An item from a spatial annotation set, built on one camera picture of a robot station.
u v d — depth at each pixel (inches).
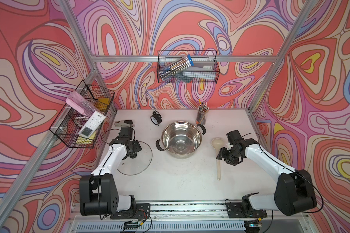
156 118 41.2
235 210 28.6
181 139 40.0
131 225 28.3
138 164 36.5
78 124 28.9
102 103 30.7
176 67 31.1
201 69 34.7
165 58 34.5
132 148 29.9
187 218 28.6
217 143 37.7
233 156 28.3
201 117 41.3
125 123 42.4
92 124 27.1
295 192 16.4
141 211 29.1
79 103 27.3
